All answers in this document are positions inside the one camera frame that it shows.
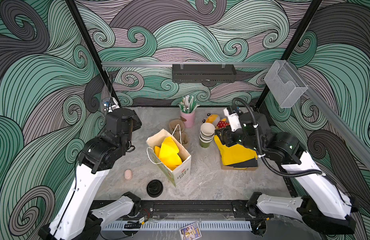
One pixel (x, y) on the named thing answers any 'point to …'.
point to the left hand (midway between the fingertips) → (129, 113)
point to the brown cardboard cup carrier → (177, 128)
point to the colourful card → (190, 232)
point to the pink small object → (128, 174)
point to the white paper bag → (179, 173)
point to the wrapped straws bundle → (188, 104)
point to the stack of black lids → (154, 188)
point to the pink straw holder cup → (190, 119)
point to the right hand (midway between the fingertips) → (221, 130)
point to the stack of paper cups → (206, 133)
